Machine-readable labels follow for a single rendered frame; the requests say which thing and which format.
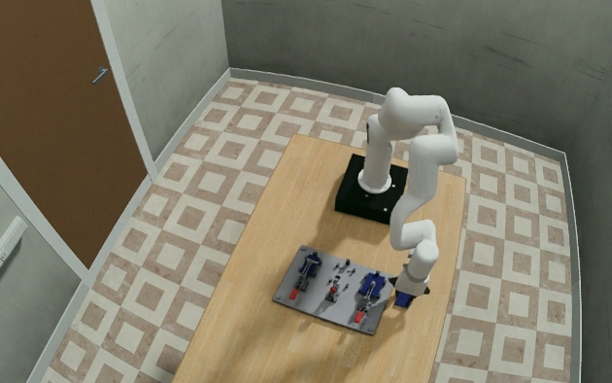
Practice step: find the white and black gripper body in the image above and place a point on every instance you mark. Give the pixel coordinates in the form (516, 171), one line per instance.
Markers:
(403, 285)

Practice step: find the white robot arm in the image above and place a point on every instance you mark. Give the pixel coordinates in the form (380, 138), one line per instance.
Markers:
(426, 154)

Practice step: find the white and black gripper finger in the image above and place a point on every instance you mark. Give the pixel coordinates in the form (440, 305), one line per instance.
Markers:
(427, 291)
(392, 280)

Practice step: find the blue part with slot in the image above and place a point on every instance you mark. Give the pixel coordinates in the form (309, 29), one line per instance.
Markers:
(403, 300)

